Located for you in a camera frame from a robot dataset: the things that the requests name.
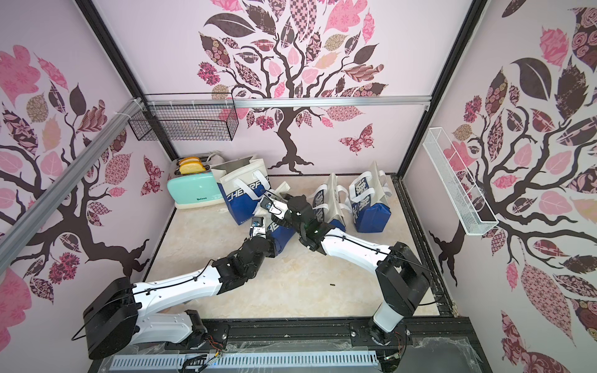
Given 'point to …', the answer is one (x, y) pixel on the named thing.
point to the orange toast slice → (190, 158)
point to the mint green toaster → (195, 191)
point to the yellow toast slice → (191, 167)
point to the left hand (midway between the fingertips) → (270, 237)
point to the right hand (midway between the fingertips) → (279, 199)
